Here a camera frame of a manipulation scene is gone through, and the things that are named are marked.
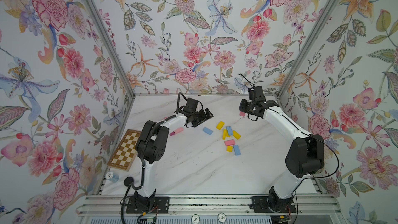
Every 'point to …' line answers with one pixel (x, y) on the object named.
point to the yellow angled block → (236, 135)
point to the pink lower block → (229, 142)
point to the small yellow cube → (229, 149)
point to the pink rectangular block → (242, 113)
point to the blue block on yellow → (229, 129)
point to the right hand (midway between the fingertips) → (241, 103)
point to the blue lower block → (237, 150)
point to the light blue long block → (207, 130)
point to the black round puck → (128, 181)
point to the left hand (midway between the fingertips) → (211, 116)
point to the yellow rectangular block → (220, 125)
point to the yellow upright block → (224, 134)
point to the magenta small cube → (172, 133)
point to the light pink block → (179, 130)
